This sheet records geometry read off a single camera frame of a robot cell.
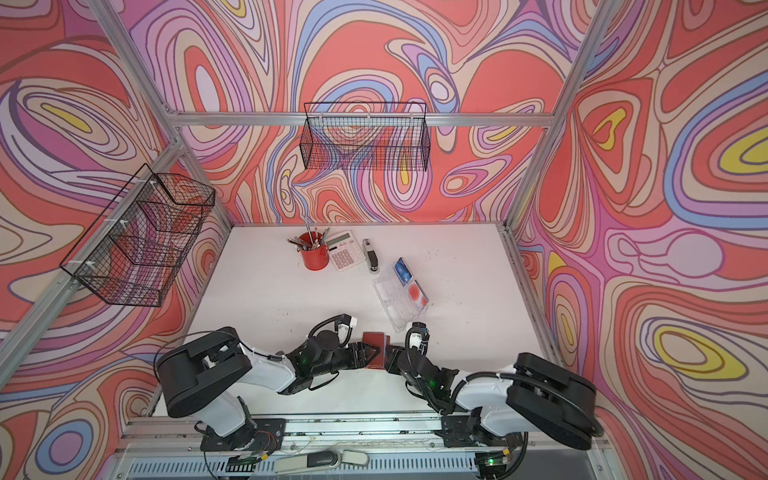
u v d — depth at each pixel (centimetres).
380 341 88
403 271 94
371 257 104
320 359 67
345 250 109
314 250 97
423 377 62
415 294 89
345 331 80
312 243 98
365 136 98
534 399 44
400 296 93
